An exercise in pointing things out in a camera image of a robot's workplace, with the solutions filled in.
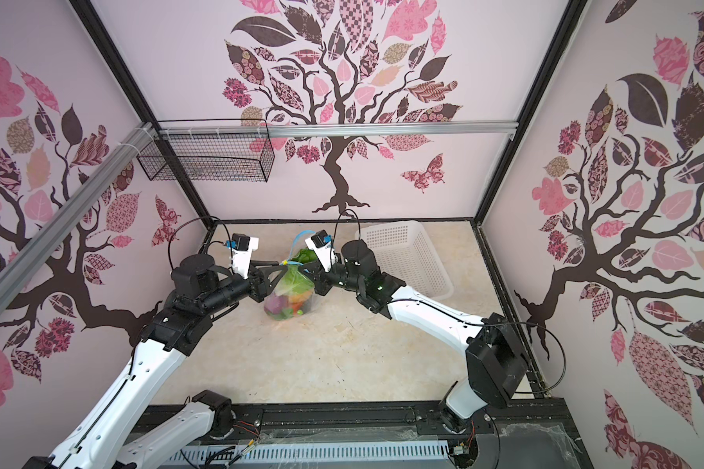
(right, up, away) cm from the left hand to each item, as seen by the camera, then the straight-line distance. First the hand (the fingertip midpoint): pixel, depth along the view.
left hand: (283, 271), depth 69 cm
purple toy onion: (-6, -10, +12) cm, 17 cm away
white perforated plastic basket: (+37, +4, +41) cm, 56 cm away
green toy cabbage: (+2, -2, +4) cm, 5 cm away
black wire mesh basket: (-32, +38, +26) cm, 56 cm away
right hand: (+4, +2, +4) cm, 6 cm away
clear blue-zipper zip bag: (+2, -13, +20) cm, 24 cm away
